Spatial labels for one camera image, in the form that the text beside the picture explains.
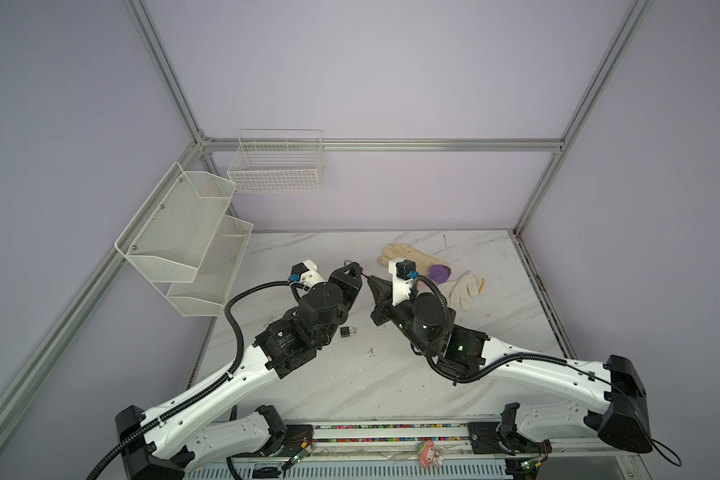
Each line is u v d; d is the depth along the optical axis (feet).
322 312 1.54
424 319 1.57
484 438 2.40
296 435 2.44
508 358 1.55
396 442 2.45
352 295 1.93
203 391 1.36
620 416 1.27
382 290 1.98
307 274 2.00
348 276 2.18
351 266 2.16
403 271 1.76
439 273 3.43
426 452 2.27
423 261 3.67
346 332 3.05
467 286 3.40
